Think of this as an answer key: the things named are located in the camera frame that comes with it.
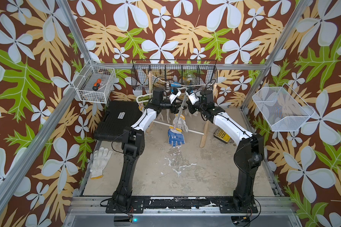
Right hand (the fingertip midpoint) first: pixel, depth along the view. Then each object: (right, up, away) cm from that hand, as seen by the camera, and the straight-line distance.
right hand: (187, 100), depth 90 cm
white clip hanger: (-3, +1, -9) cm, 10 cm away
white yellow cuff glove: (-3, -15, +2) cm, 16 cm away
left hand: (-1, -1, 0) cm, 2 cm away
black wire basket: (-15, +21, +7) cm, 26 cm away
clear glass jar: (+2, +14, +1) cm, 14 cm away
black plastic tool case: (-51, -10, +15) cm, 54 cm away
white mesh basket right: (+55, -6, -8) cm, 56 cm away
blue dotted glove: (-8, -24, -6) cm, 26 cm away
